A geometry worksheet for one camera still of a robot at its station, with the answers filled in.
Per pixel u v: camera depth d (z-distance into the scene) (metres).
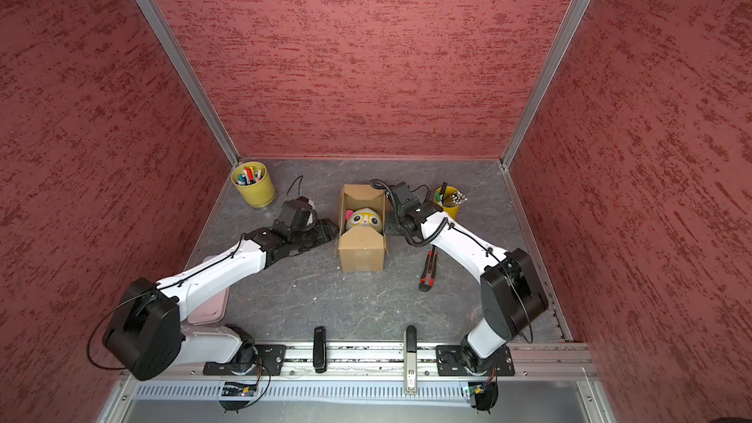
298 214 0.66
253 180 1.00
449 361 0.74
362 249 0.78
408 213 0.63
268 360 0.75
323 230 0.76
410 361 0.71
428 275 0.90
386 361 0.76
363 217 0.92
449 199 0.93
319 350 0.77
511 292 0.44
